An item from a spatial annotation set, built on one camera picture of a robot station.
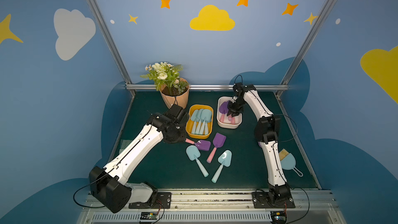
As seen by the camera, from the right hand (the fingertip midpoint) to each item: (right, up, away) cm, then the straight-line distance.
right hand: (230, 113), depth 101 cm
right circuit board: (+18, -49, -28) cm, 59 cm away
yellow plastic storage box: (-27, -6, -1) cm, 28 cm away
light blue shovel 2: (-24, -23, -12) cm, 35 cm away
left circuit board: (-44, -47, -30) cm, 71 cm away
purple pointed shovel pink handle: (-3, +2, +9) cm, 10 cm away
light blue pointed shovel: (-24, -3, +3) cm, 25 cm away
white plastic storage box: (-4, -5, +3) cm, 7 cm away
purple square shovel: (+3, -5, +3) cm, 7 cm away
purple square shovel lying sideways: (-19, -19, -8) cm, 28 cm away
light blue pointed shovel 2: (-5, -26, -13) cm, 30 cm away
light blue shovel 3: (-16, -2, +3) cm, 16 cm away
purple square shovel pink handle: (-8, -18, -6) cm, 20 cm away
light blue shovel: (-21, -3, +3) cm, 21 cm away
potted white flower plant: (-37, +16, +1) cm, 41 cm away
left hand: (-29, -11, -25) cm, 40 cm away
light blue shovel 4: (-19, -10, -3) cm, 21 cm away
